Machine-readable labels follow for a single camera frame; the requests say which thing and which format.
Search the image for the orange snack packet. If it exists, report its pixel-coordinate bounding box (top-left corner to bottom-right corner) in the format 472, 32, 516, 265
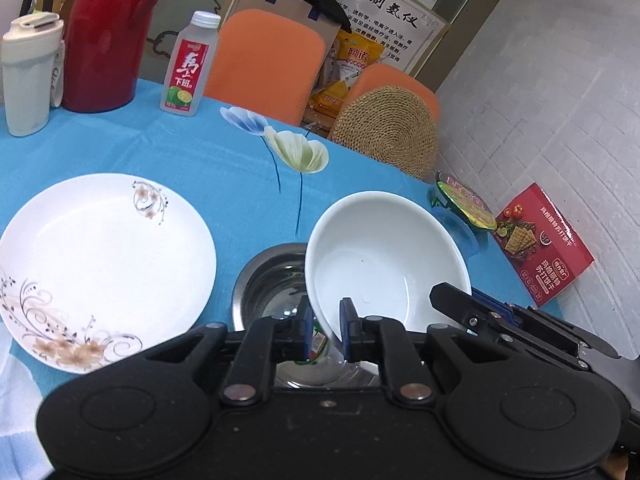
306, 77, 351, 126

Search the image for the cardboard paper bag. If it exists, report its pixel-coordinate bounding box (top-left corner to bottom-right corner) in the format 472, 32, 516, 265
227, 0, 341, 91

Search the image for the red cracker box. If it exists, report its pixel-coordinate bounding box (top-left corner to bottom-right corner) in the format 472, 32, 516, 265
492, 183, 595, 309

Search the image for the orange chair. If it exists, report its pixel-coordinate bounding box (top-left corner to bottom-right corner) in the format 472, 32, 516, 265
204, 8, 326, 127
345, 64, 441, 126

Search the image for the yellow snack bag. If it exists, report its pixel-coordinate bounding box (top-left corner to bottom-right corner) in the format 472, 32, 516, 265
332, 30, 386, 86

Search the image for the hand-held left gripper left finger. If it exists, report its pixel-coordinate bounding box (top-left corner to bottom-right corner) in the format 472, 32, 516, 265
145, 295, 315, 407

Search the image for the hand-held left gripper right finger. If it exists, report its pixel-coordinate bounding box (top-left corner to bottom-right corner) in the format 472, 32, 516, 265
339, 298, 506, 406

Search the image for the white tumbler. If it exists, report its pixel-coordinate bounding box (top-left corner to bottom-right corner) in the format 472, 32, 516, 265
0, 11, 65, 137

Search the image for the red thermos jug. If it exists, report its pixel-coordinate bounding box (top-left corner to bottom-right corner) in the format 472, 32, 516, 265
61, 0, 178, 113

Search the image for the white wall poster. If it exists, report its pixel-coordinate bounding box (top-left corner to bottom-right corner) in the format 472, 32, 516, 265
335, 0, 451, 81

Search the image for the white floral plate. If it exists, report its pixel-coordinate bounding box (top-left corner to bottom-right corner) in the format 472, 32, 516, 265
0, 173, 218, 375

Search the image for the juice bottle with red label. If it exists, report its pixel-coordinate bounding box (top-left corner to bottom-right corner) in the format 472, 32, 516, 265
159, 10, 221, 117

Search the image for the woven straw cushion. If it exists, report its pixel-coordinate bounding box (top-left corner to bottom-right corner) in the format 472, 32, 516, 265
327, 86, 439, 181

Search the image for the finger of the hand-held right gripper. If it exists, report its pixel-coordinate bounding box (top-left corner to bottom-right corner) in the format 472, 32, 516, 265
475, 290, 622, 359
431, 282, 587, 372

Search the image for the green instant noodle bowl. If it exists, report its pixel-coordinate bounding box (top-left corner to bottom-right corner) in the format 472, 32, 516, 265
430, 171, 497, 233

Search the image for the white ceramic bowl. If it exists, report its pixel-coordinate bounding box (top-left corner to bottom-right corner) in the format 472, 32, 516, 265
304, 191, 472, 361

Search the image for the stainless steel bowl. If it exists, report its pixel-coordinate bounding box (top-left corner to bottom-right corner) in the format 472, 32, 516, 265
232, 243, 381, 388

